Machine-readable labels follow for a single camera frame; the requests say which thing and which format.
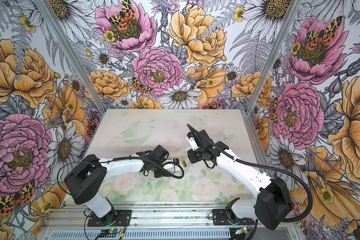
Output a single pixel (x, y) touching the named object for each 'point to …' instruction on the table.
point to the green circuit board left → (113, 230)
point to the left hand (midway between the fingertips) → (162, 171)
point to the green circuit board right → (243, 230)
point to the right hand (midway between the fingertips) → (191, 160)
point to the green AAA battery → (183, 164)
